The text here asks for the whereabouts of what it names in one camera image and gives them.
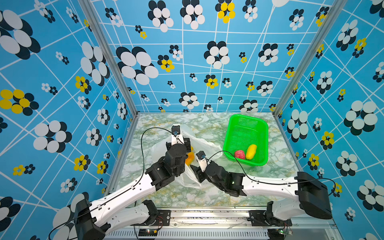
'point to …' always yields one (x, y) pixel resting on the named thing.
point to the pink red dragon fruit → (240, 154)
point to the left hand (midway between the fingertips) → (181, 132)
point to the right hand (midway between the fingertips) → (194, 163)
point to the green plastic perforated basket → (242, 132)
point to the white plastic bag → (187, 178)
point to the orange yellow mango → (251, 151)
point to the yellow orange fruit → (190, 158)
